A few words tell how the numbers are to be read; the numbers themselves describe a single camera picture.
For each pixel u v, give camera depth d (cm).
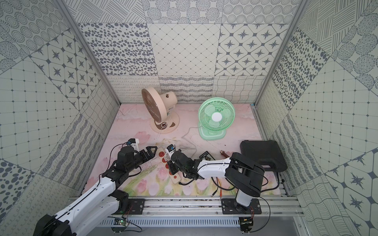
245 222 72
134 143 76
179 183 80
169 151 75
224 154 93
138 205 74
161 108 82
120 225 70
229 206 73
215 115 82
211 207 76
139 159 72
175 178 82
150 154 75
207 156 91
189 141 100
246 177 45
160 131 101
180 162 64
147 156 74
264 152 88
